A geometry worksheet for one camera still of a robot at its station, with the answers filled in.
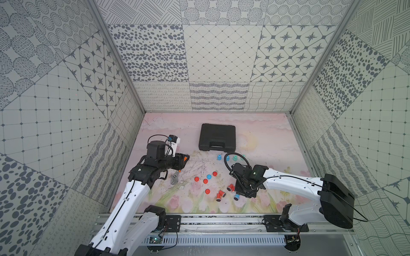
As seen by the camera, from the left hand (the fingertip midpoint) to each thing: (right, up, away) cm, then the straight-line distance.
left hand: (188, 156), depth 74 cm
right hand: (+26, -20, +5) cm, 33 cm away
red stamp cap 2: (+8, -17, +14) cm, 23 cm away
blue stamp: (+24, -22, +6) cm, 33 cm away
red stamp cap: (+13, -13, +16) cm, 25 cm away
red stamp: (+22, -18, +9) cm, 30 cm away
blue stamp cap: (+10, -15, +15) cm, 24 cm away
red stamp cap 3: (+9, -21, +9) cm, 25 cm away
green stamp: (+27, 0, +3) cm, 27 cm away
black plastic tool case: (+15, +7, +27) cm, 32 cm away
